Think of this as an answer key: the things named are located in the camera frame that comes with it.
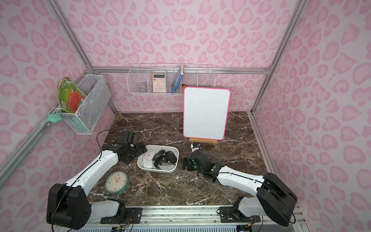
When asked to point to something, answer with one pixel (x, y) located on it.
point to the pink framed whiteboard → (206, 112)
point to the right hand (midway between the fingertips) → (186, 159)
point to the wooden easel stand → (192, 140)
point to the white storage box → (174, 149)
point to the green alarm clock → (116, 182)
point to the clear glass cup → (142, 86)
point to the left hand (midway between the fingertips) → (140, 149)
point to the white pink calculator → (159, 82)
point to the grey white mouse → (166, 166)
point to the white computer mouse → (148, 157)
